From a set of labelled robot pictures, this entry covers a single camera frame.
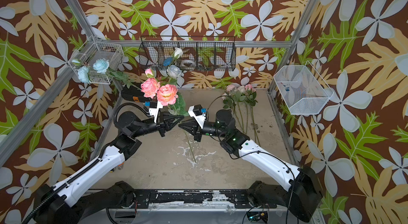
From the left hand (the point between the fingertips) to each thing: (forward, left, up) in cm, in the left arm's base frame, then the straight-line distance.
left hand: (183, 116), depth 61 cm
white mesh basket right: (+24, -61, -10) cm, 67 cm away
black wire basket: (+51, -6, -5) cm, 51 cm away
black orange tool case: (+19, +28, -7) cm, 34 cm away
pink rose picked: (+36, -42, -32) cm, 64 cm away
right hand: (-1, +2, -5) cm, 5 cm away
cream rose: (+39, -27, -33) cm, 58 cm away
